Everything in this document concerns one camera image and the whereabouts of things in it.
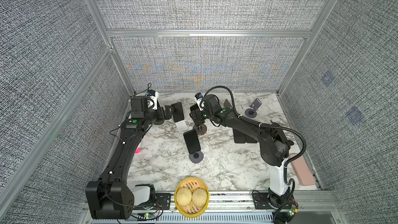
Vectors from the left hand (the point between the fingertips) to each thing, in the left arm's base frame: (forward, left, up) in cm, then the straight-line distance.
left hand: (165, 108), depth 80 cm
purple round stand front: (-17, -15, -24) cm, 33 cm away
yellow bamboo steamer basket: (-43, -12, -21) cm, 49 cm away
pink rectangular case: (-28, -70, -22) cm, 79 cm away
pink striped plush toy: (-12, +18, -21) cm, 30 cm away
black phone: (+3, -15, -3) cm, 16 cm away
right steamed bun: (-38, -16, -17) cm, 45 cm away
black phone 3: (-25, -34, +10) cm, 44 cm away
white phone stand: (+4, -7, -23) cm, 24 cm away
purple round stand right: (+12, -54, -22) cm, 60 cm away
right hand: (+6, -16, -10) cm, 20 cm away
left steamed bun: (-37, -9, -17) cm, 42 cm away
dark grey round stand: (+8, +8, -24) cm, 26 cm away
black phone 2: (-13, -13, -11) cm, 22 cm away
